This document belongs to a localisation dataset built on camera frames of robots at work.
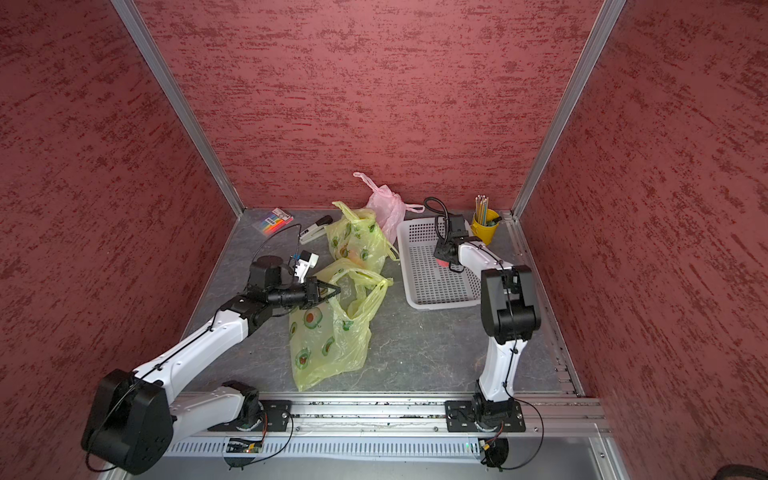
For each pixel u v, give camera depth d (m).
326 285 0.76
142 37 0.74
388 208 1.03
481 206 1.02
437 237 0.87
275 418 0.74
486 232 1.05
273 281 0.65
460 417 0.74
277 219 1.18
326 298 0.75
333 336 0.76
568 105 0.89
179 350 0.47
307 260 0.76
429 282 1.00
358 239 0.92
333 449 0.77
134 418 0.39
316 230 1.13
